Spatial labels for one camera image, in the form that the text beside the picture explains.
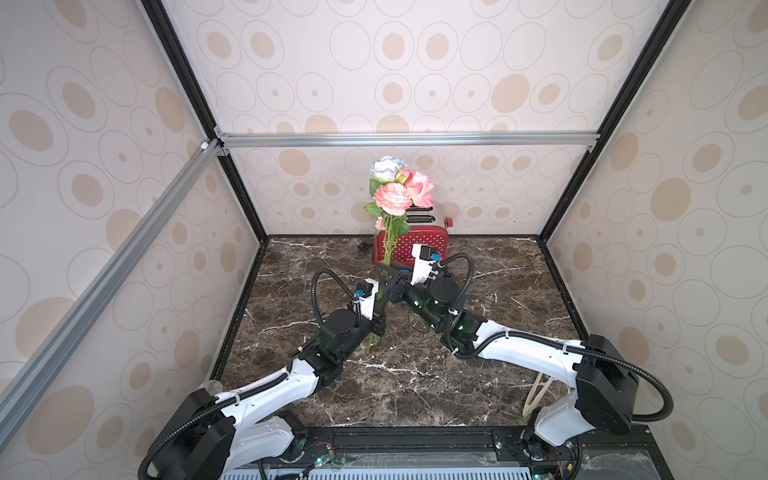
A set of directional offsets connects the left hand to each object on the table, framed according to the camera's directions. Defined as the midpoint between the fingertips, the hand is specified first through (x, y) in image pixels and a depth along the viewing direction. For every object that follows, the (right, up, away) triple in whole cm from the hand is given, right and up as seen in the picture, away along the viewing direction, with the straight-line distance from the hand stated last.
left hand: (397, 296), depth 76 cm
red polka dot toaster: (+11, +21, +26) cm, 35 cm away
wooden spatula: (+35, -30, +3) cm, 46 cm away
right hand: (-1, +9, -3) cm, 9 cm away
